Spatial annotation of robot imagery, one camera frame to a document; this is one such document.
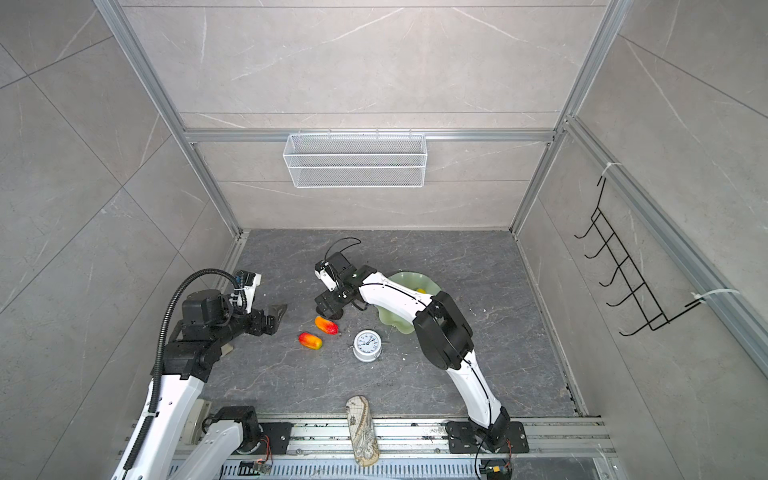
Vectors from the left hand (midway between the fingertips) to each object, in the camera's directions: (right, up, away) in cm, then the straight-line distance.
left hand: (266, 295), depth 75 cm
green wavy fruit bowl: (+39, +2, +23) cm, 46 cm away
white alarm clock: (+25, -16, +11) cm, 32 cm away
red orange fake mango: (+12, -12, +17) cm, 24 cm away
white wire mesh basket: (+20, +43, +26) cm, 54 cm away
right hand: (+13, -3, +18) cm, 22 cm away
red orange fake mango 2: (+7, -15, +14) cm, 22 cm away
